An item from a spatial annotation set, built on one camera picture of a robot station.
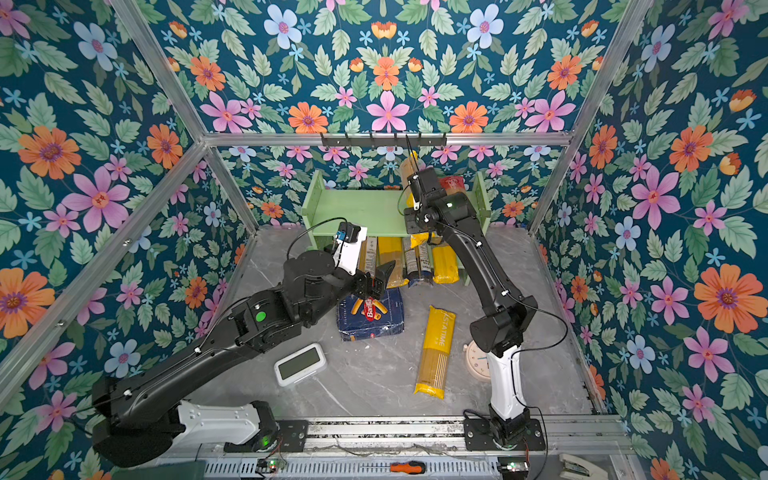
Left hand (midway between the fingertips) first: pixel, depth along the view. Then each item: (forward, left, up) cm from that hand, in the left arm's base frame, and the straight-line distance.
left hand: (381, 249), depth 59 cm
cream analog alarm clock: (-11, -25, -39) cm, 47 cm away
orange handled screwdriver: (-34, -4, -40) cm, 52 cm away
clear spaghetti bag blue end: (+17, -10, -26) cm, 33 cm away
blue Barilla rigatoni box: (+3, +7, -36) cm, 36 cm away
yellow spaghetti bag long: (+21, -2, -26) cm, 33 cm away
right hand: (+21, -10, -11) cm, 25 cm away
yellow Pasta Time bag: (-8, -13, -38) cm, 41 cm away
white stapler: (-37, -42, -39) cm, 68 cm away
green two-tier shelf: (+29, +1, -17) cm, 33 cm away
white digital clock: (-9, +25, -37) cm, 46 cm away
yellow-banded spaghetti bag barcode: (+15, -18, -27) cm, 36 cm away
